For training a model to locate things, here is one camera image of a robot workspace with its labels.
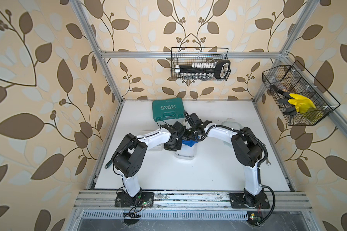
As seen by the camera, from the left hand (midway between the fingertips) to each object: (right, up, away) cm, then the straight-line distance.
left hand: (175, 147), depth 90 cm
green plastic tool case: (-7, +25, +19) cm, 32 cm away
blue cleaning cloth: (+9, +3, -2) cm, 9 cm away
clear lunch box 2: (-10, +1, -3) cm, 10 cm away
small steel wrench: (+56, -8, -3) cm, 57 cm away
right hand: (+2, +5, +4) cm, 7 cm away
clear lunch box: (+7, -4, 0) cm, 8 cm away
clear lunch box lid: (+42, +15, +17) cm, 47 cm away
